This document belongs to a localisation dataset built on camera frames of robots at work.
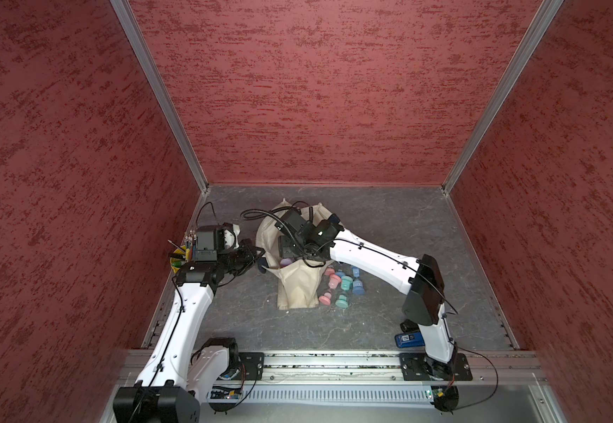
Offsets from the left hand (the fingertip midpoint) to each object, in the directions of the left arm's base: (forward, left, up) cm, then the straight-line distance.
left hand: (265, 256), depth 77 cm
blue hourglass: (-3, -30, -16) cm, 34 cm away
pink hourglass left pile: (-1, -22, -17) cm, 27 cm away
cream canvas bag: (-4, -10, -11) cm, 15 cm away
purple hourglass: (+1, -5, -6) cm, 8 cm away
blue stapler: (-19, -43, -15) cm, 49 cm away
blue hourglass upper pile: (+2, -24, -15) cm, 28 cm away
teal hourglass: (-2, -26, -16) cm, 31 cm away
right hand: (+4, -7, -3) cm, 8 cm away
